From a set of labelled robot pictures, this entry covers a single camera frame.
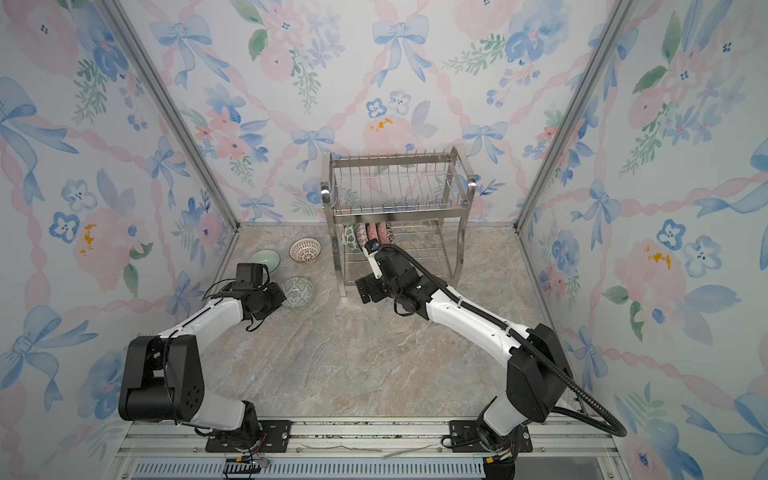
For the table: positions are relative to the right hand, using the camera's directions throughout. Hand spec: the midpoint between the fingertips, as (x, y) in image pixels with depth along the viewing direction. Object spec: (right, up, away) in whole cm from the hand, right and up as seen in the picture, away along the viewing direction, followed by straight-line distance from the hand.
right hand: (372, 274), depth 82 cm
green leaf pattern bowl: (-8, +11, +18) cm, 23 cm away
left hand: (-28, -7, +10) cm, 31 cm away
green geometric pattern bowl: (-25, -7, +16) cm, 31 cm away
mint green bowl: (-38, +4, +22) cm, 44 cm away
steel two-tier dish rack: (+14, +27, +34) cm, 45 cm away
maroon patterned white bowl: (-26, +7, +27) cm, 39 cm away
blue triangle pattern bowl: (-5, +12, +18) cm, 22 cm away
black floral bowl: (-1, +13, +18) cm, 23 cm away
